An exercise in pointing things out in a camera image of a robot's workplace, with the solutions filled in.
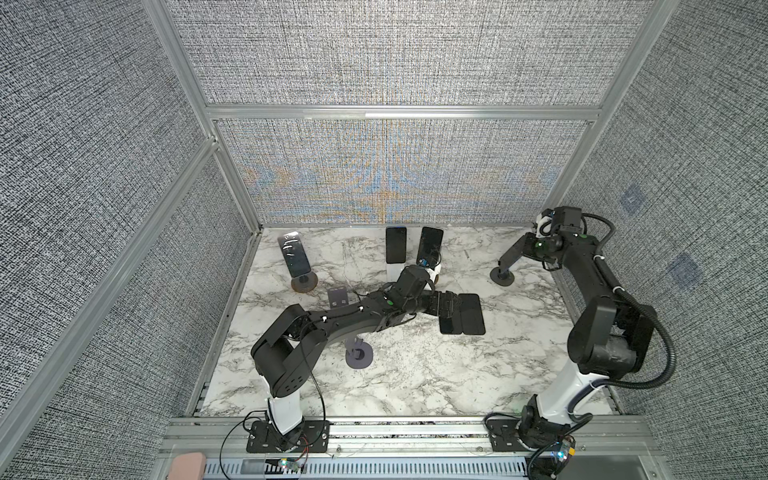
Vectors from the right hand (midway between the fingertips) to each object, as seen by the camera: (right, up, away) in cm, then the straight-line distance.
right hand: (526, 244), depth 92 cm
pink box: (-88, -51, -24) cm, 105 cm away
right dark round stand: (-4, -10, +8) cm, 13 cm away
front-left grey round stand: (-50, -31, -9) cm, 60 cm away
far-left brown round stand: (-71, -13, +11) cm, 73 cm away
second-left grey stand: (-58, -16, -2) cm, 60 cm away
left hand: (-26, -16, -9) cm, 31 cm away
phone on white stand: (-40, 0, +8) cm, 41 cm away
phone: (-72, -3, +3) cm, 72 cm away
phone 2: (-29, 0, +4) cm, 29 cm away
